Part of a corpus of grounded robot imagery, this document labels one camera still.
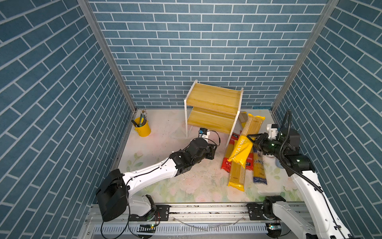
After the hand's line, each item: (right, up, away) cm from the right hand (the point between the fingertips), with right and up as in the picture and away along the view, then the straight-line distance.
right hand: (249, 137), depth 72 cm
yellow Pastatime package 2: (0, +10, +10) cm, 14 cm away
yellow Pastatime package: (-3, -23, +12) cm, 27 cm away
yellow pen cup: (-62, +1, +28) cm, 68 cm away
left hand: (-14, -6, +4) cm, 16 cm away
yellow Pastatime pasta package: (+2, +3, +2) cm, 4 cm away
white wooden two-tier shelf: (-17, +14, +4) cm, 23 cm away
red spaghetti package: (-8, -18, +17) cm, 26 cm away
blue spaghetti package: (+11, -21, +14) cm, 28 cm away
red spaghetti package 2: (+6, -17, +17) cm, 25 cm away
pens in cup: (-62, +8, +26) cm, 68 cm away
